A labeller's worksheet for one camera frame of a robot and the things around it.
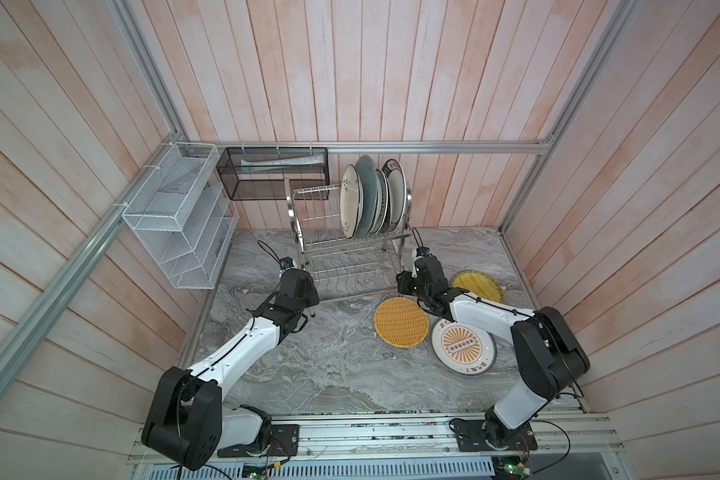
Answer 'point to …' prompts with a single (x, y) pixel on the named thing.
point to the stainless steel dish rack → (338, 265)
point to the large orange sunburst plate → (461, 348)
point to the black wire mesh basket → (259, 173)
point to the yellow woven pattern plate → (479, 284)
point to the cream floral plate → (351, 201)
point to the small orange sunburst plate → (389, 228)
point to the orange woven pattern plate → (400, 322)
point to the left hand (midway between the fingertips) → (308, 291)
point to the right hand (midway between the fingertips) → (399, 275)
